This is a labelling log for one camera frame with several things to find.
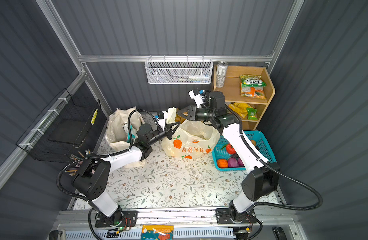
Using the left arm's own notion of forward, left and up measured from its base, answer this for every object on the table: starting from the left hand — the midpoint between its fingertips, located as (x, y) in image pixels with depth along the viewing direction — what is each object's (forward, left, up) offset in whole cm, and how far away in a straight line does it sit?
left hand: (180, 122), depth 79 cm
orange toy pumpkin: (-15, -24, -21) cm, 35 cm away
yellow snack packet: (+16, -40, -6) cm, 43 cm away
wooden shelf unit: (+21, -33, +5) cm, 39 cm away
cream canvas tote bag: (+3, +39, -10) cm, 40 cm away
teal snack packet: (+2, +32, -15) cm, 35 cm away
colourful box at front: (-45, +13, -27) cm, 54 cm away
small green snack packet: (+12, -46, -7) cm, 48 cm away
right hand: (-4, 0, +10) cm, 10 cm away
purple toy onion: (-14, -30, -21) cm, 39 cm away
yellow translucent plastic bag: (-6, -6, -7) cm, 11 cm away
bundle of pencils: (-17, +57, -15) cm, 61 cm away
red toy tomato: (-5, -31, -21) cm, 38 cm away
